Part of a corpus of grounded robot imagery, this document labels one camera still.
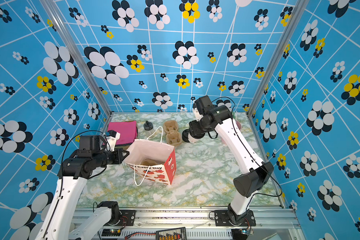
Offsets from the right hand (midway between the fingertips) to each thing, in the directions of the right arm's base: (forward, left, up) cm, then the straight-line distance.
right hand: (198, 128), depth 77 cm
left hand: (-13, +34, -2) cm, 36 cm away
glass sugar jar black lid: (+14, +32, -15) cm, 38 cm away
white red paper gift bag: (-8, +25, -19) cm, 32 cm away
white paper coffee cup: (-6, +4, -2) cm, 7 cm away
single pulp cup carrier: (-9, +29, -21) cm, 37 cm away
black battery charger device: (-43, +10, -25) cm, 51 cm away
